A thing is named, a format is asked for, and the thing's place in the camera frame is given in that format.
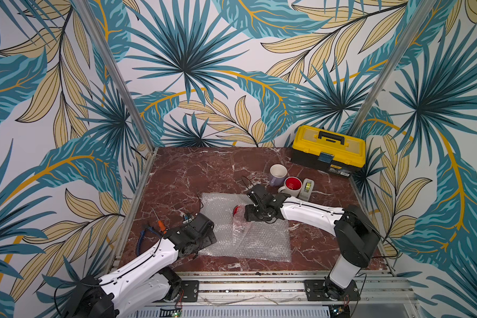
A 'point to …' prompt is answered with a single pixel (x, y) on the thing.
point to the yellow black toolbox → (328, 150)
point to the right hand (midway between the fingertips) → (249, 215)
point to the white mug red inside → (292, 186)
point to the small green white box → (306, 189)
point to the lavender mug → (277, 172)
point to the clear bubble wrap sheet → (238, 239)
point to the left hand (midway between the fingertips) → (204, 243)
